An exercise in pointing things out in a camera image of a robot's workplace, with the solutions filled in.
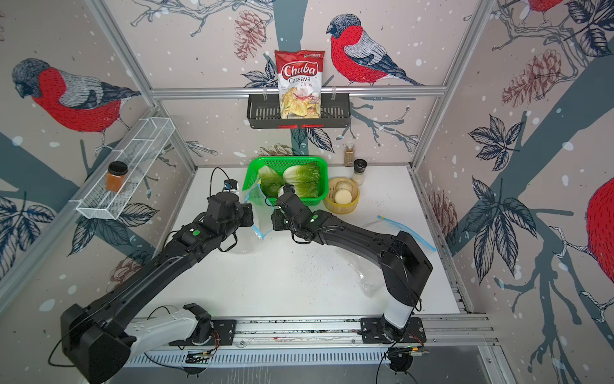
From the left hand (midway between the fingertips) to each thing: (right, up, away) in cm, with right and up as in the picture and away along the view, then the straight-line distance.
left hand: (253, 201), depth 78 cm
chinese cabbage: (+19, +12, +28) cm, 36 cm away
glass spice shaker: (+38, +20, +40) cm, 59 cm away
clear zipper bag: (+41, -26, +3) cm, 48 cm away
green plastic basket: (-3, +5, +8) cm, 10 cm away
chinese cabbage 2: (+16, +5, +23) cm, 28 cm away
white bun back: (+34, +5, +27) cm, 44 cm away
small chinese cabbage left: (+1, +7, +24) cm, 25 cm away
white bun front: (+33, 0, +22) cm, 39 cm away
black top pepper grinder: (+41, +14, +28) cm, 52 cm away
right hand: (+6, -6, +4) cm, 9 cm away
